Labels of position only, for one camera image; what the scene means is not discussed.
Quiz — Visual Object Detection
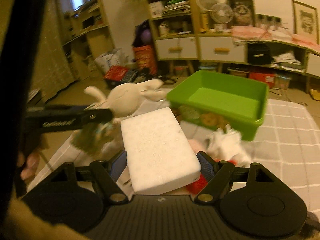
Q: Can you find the white foam sponge block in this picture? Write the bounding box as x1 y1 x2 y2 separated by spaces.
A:
120 107 201 195

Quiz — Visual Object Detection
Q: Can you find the white plush bunny toy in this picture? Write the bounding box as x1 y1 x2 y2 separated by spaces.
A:
84 79 167 119

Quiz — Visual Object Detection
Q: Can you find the person left hand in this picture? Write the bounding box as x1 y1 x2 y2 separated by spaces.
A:
17 147 42 183

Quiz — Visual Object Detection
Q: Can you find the pink fluffy sock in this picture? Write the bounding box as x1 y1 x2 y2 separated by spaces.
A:
188 139 204 154

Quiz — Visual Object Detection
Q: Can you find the red santa plush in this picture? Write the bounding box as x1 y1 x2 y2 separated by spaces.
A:
186 160 236 195

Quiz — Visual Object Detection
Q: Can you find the crumpled white cloth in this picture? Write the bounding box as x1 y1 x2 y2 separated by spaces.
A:
206 128 252 167

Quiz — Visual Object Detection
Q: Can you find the green plastic bin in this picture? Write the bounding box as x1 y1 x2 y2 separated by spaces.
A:
167 70 268 141

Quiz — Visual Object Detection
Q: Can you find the grey checked tablecloth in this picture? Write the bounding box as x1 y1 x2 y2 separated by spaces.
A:
26 98 320 213

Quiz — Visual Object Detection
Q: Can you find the red black box on floor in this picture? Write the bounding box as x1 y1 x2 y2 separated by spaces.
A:
104 66 137 85

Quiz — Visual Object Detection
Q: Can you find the wooden bookshelf left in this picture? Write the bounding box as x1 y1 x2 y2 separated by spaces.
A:
63 0 115 81

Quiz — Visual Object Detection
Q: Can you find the white paper bag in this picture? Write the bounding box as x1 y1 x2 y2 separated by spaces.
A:
94 48 126 74

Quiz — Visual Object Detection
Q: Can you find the red storage box under sideboard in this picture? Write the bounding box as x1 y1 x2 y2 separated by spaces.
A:
249 70 276 88

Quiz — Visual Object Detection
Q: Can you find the orange snack bag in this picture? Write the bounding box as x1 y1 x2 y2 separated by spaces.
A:
132 45 158 75

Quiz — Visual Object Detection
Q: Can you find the black box on shelf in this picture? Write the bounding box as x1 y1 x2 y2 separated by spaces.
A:
247 43 272 65

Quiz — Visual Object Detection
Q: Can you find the purple ball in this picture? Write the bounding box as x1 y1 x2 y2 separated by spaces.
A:
140 29 152 44

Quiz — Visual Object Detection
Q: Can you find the pink table runner cloth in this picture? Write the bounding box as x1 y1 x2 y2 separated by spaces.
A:
231 26 319 54

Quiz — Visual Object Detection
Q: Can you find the small white desk fan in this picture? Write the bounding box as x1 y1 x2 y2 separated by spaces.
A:
209 3 234 33

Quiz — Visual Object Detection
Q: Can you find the wooden sideboard with white drawers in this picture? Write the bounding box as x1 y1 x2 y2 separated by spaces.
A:
147 0 319 78

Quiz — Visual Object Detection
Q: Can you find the framed cat picture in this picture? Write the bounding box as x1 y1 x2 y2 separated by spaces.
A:
227 0 255 26

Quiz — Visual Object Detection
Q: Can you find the framed cartoon girl picture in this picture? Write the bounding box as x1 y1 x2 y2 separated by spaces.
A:
292 0 319 44

